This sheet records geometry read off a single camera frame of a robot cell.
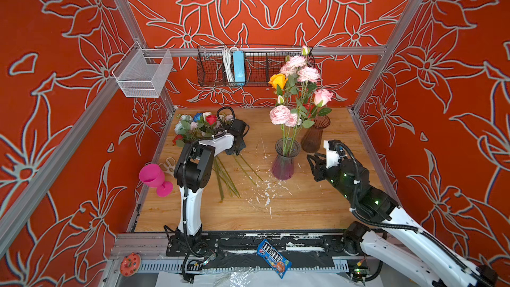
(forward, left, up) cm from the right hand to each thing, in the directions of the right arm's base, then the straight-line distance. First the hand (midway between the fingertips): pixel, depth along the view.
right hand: (311, 153), depth 71 cm
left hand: (+20, +30, -24) cm, 44 cm away
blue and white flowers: (+28, +57, -20) cm, 67 cm away
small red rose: (+16, 0, +8) cm, 18 cm away
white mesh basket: (+41, +76, +7) cm, 87 cm away
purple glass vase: (+4, +8, -17) cm, 19 cm away
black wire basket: (+47, +18, +9) cm, 51 cm away
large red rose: (+27, +44, -12) cm, 53 cm away
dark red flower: (+21, +61, -19) cm, 68 cm away
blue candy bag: (-30, +13, -23) cm, 40 cm away
